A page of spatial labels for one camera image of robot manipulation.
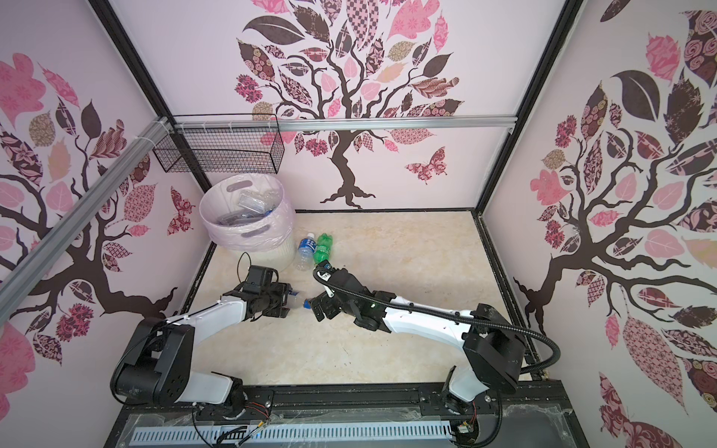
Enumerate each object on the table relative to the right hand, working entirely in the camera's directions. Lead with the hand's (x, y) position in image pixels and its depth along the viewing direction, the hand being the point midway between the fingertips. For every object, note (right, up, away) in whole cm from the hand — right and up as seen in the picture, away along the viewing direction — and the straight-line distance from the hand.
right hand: (320, 289), depth 79 cm
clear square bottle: (-24, +28, +14) cm, 39 cm away
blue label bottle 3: (-10, -6, +10) cm, 15 cm away
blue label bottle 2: (-9, +10, +23) cm, 26 cm away
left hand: (-11, -5, +13) cm, 18 cm away
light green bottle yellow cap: (-3, +11, +23) cm, 26 cm away
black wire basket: (-62, +60, +63) cm, 107 cm away
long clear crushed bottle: (-30, +22, +14) cm, 40 cm away
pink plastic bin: (-16, +14, +4) cm, 22 cm away
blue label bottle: (-20, +27, +11) cm, 35 cm away
